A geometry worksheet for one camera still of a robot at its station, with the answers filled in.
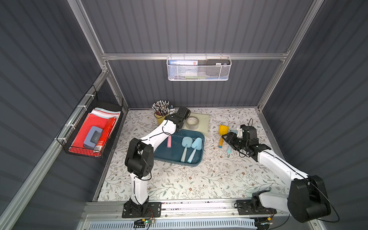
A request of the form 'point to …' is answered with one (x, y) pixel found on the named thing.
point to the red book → (105, 135)
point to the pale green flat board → (203, 121)
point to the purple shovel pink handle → (169, 141)
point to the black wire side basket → (93, 99)
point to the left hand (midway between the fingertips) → (174, 122)
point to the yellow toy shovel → (223, 129)
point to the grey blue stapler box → (93, 137)
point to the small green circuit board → (141, 223)
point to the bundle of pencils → (161, 107)
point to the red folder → (97, 118)
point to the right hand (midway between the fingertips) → (224, 138)
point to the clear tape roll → (192, 122)
